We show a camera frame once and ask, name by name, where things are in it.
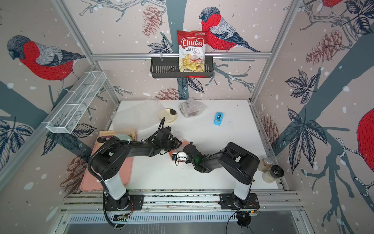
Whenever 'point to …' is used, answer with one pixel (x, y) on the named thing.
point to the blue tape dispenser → (218, 118)
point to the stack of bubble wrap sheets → (130, 116)
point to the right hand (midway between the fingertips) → (186, 146)
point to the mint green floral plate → (123, 137)
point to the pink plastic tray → (89, 184)
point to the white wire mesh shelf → (66, 118)
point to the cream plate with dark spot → (170, 114)
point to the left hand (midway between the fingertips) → (183, 142)
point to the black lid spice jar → (275, 171)
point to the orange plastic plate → (180, 148)
